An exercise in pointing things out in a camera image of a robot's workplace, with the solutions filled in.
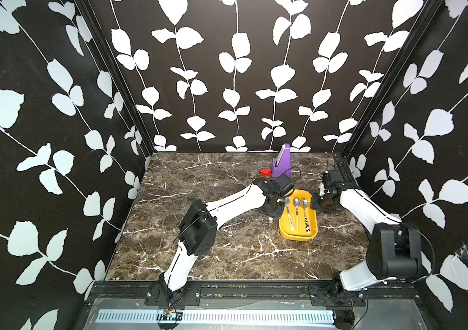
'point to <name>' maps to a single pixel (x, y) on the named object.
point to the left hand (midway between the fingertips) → (277, 211)
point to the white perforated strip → (223, 316)
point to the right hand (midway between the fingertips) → (312, 201)
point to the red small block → (265, 172)
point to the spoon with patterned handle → (305, 203)
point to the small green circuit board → (168, 315)
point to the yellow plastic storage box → (299, 221)
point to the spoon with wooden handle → (296, 203)
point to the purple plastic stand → (283, 166)
